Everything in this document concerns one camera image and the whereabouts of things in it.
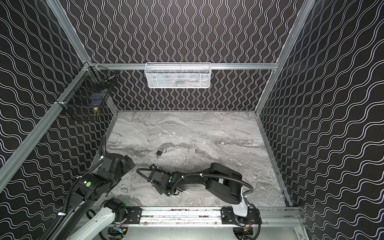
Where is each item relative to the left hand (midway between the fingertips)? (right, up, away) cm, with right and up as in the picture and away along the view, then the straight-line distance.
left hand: (129, 163), depth 74 cm
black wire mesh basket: (-35, +41, +20) cm, 57 cm away
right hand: (+14, -14, +11) cm, 22 cm away
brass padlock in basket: (-22, +27, +7) cm, 36 cm away
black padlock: (+10, +1, +23) cm, 25 cm away
